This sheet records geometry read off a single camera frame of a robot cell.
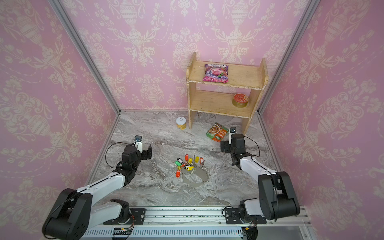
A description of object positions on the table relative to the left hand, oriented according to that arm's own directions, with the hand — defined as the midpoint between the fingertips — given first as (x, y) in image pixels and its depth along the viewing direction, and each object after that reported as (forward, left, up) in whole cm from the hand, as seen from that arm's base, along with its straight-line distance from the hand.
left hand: (143, 144), depth 88 cm
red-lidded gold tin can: (+25, -59, +14) cm, 65 cm away
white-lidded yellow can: (+22, -20, -5) cm, 30 cm away
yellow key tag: (-10, -28, -10) cm, 31 cm away
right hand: (+5, -53, -1) cm, 53 cm away
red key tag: (-13, -21, -12) cm, 27 cm away
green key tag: (-7, -21, -11) cm, 24 cm away
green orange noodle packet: (+17, -46, -9) cm, 50 cm away
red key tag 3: (-4, -35, -11) cm, 37 cm away
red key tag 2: (-3, -26, -11) cm, 28 cm away
